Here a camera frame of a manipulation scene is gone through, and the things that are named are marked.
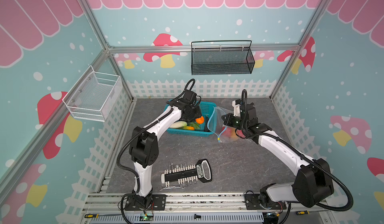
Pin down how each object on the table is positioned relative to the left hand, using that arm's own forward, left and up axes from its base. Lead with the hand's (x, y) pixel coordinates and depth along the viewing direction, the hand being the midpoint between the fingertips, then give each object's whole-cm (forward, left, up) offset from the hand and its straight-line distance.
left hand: (199, 117), depth 90 cm
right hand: (-4, -12, +7) cm, 14 cm away
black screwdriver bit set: (-30, +5, -14) cm, 33 cm away
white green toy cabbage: (+1, +14, -10) cm, 17 cm away
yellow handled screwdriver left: (-50, +48, -14) cm, 70 cm away
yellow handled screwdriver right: (-46, -50, -13) cm, 69 cm away
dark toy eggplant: (-7, -4, -1) cm, 9 cm away
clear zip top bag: (-13, -13, +3) cm, 19 cm away
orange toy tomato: (-2, 0, 0) cm, 2 cm away
